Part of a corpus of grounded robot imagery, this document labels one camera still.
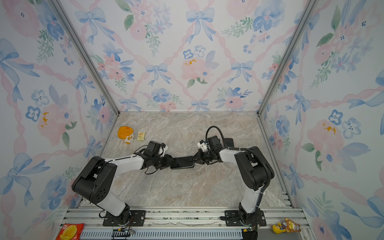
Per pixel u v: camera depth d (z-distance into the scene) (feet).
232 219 2.42
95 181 1.60
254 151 1.73
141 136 3.42
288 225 2.29
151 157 2.45
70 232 2.27
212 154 2.62
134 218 2.41
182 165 3.10
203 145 2.96
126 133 3.12
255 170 1.64
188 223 2.41
